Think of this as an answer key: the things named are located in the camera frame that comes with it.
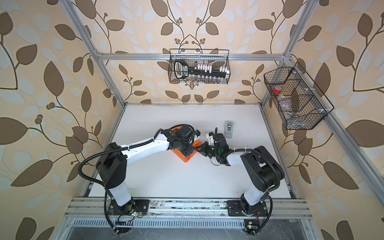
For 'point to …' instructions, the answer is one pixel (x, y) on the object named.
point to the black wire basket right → (300, 104)
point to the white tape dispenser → (228, 130)
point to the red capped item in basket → (277, 89)
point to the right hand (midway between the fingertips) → (195, 149)
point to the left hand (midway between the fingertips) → (192, 147)
